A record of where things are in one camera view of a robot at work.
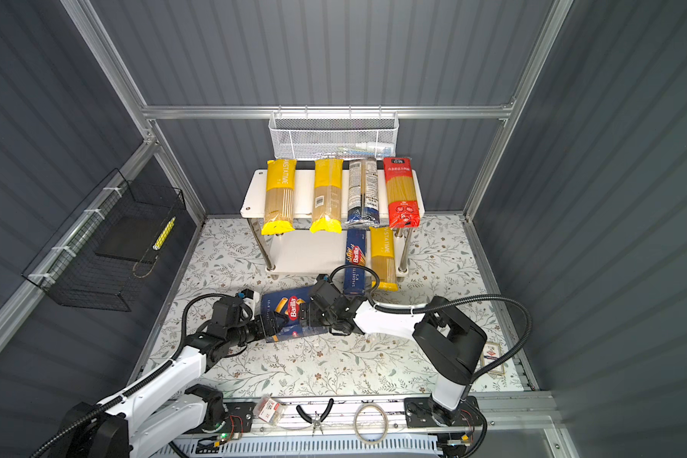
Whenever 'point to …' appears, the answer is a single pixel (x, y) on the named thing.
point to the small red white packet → (267, 409)
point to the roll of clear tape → (355, 424)
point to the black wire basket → (96, 267)
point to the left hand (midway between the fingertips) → (279, 322)
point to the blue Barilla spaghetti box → (355, 255)
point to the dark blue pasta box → (290, 301)
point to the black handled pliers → (318, 422)
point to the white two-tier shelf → (320, 253)
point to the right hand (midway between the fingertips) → (309, 317)
